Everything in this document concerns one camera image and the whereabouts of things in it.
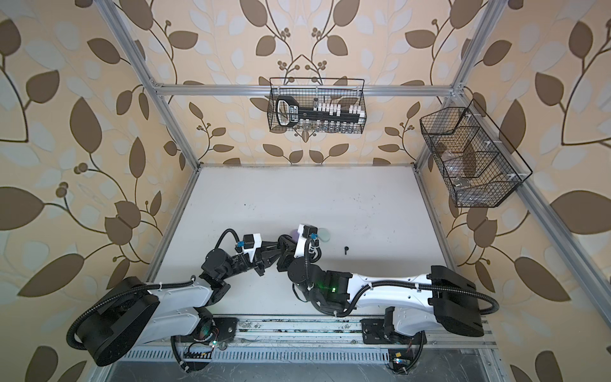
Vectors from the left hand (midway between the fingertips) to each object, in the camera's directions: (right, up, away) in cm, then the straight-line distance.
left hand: (285, 247), depth 71 cm
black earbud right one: (+22, -6, +21) cm, 31 cm away
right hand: (-1, +2, -1) cm, 2 cm away
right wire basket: (+60, +25, +1) cm, 65 cm away
